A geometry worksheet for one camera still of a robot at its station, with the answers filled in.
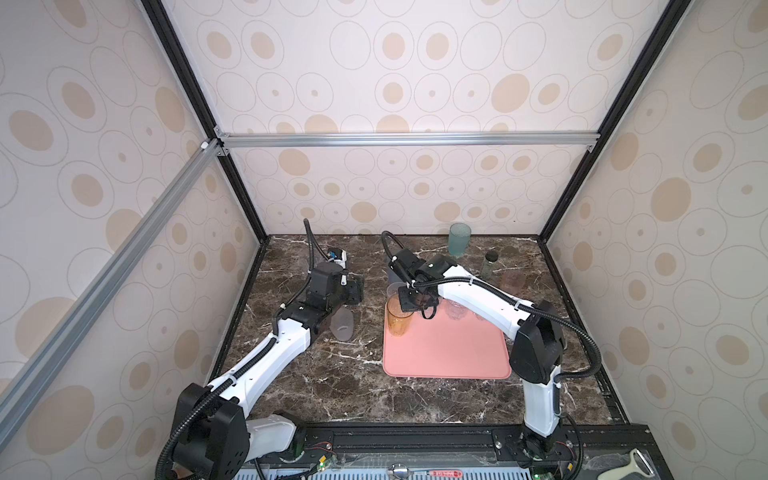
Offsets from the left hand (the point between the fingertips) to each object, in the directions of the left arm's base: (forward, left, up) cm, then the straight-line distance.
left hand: (362, 274), depth 81 cm
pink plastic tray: (-12, -24, -21) cm, 35 cm away
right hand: (-3, -13, -10) cm, 17 cm away
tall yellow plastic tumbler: (-7, -10, -13) cm, 18 cm away
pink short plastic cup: (+12, -51, -20) cm, 56 cm away
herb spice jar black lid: (+15, -42, -18) cm, 48 cm away
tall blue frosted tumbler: (-6, -8, +8) cm, 13 cm away
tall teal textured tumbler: (+30, -34, -17) cm, 48 cm away
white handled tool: (-42, -65, -19) cm, 80 cm away
